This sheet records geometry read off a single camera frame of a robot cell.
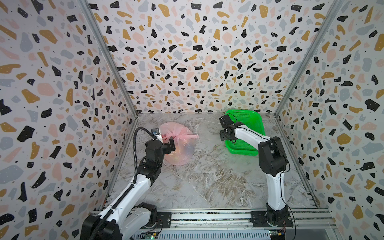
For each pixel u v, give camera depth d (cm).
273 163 56
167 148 73
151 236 70
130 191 49
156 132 69
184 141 97
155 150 59
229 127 76
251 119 116
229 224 73
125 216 45
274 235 72
